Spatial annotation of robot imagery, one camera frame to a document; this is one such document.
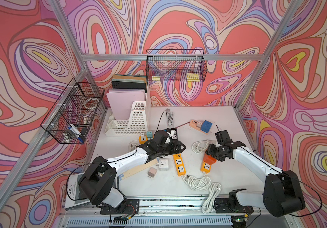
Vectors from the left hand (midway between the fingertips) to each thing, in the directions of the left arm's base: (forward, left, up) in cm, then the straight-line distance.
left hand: (183, 149), depth 80 cm
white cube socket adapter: (-6, +11, -9) cm, 15 cm away
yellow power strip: (-7, +1, -11) cm, 13 cm away
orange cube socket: (-4, -15, -5) cm, 17 cm away
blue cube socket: (+21, -19, -6) cm, 29 cm away
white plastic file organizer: (+18, +27, +2) cm, 33 cm away
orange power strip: (-6, -14, -11) cm, 19 cm away
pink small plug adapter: (-8, +18, -13) cm, 24 cm away
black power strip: (+16, +4, -11) cm, 19 cm away
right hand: (0, -18, -9) cm, 20 cm away
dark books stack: (+41, +34, +17) cm, 56 cm away
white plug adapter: (+14, +25, -9) cm, 30 cm away
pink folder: (+29, +38, +10) cm, 49 cm away
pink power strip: (+27, -12, -12) cm, 32 cm away
